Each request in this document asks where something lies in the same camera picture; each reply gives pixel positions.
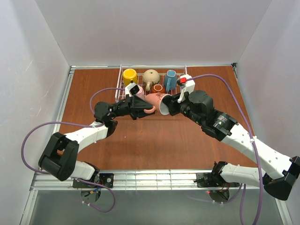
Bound pale pink tall mug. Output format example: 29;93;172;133
136;85;145;100

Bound white mug pink handle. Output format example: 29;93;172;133
145;93;171;115

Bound black mug orange handle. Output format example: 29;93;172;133
150;83;165;93

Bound grey mug blue handle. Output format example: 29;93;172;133
164;70;177;92

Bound beige round ceramic mug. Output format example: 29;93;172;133
142;69;160;91

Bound yellow cup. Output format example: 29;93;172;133
122;68;138;87

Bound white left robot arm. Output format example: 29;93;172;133
38;95;156;182

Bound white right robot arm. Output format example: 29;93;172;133
163;90;300;201

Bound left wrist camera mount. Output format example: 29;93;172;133
125;82;140;97

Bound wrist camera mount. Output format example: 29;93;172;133
125;82;140;97
177;75;195;103

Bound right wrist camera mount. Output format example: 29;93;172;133
177;75;195;103

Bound white wire dish rack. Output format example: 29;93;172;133
115;65;188;102

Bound aluminium left frame rail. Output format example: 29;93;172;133
38;66;76;172

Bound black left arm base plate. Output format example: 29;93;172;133
72;173;114;188

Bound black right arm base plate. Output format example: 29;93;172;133
194;172;228;188

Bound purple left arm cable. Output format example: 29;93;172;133
21;88;128;213

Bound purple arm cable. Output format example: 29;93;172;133
21;88;128;213
187;74;263;225

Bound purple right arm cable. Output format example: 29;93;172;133
187;74;263;225

